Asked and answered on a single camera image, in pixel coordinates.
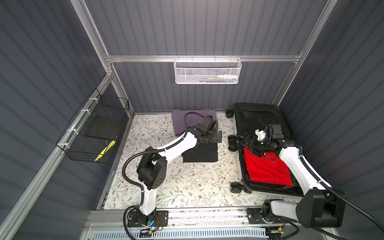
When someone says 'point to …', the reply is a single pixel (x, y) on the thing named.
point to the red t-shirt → (268, 168)
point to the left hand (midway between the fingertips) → (216, 136)
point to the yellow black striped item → (103, 151)
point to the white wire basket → (207, 71)
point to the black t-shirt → (202, 152)
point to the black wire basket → (90, 136)
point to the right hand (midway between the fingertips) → (246, 146)
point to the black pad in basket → (104, 126)
